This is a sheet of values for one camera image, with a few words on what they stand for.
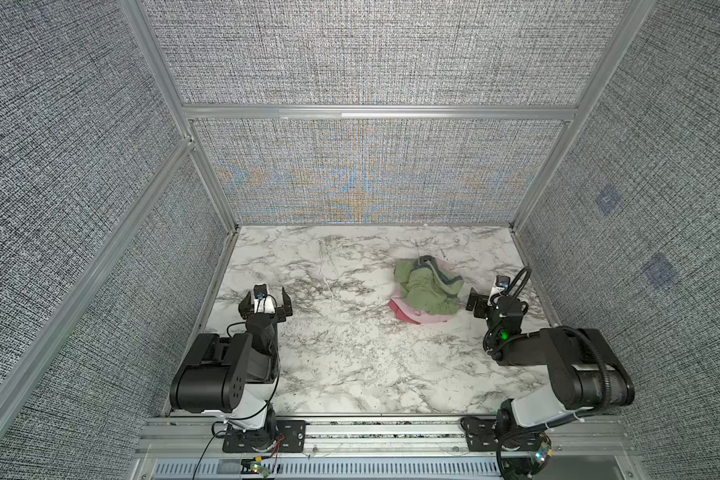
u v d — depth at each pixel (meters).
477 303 0.86
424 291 0.89
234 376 0.46
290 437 0.73
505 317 0.70
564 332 0.51
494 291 0.82
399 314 0.94
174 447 0.73
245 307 0.80
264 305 0.75
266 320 0.73
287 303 0.83
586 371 0.46
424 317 0.90
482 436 0.73
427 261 0.95
